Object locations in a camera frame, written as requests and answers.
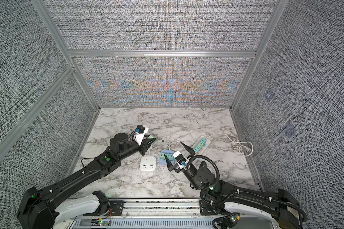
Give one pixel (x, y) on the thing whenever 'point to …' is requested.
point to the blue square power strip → (163, 162)
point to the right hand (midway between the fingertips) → (176, 146)
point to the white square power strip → (147, 163)
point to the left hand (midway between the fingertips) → (155, 136)
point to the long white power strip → (204, 147)
